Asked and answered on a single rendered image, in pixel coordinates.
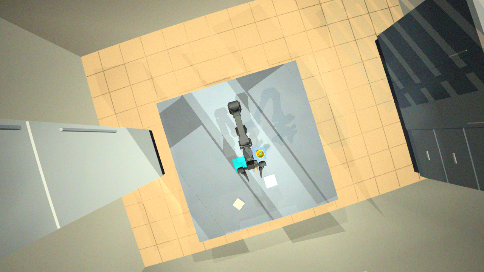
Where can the cream flat rectangular block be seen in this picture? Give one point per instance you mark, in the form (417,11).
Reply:
(238,203)

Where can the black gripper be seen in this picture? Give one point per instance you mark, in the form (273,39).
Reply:
(260,165)

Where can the cream flat rectangular slab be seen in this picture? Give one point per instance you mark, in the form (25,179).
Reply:
(270,181)

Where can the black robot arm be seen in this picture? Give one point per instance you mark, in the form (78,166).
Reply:
(245,143)

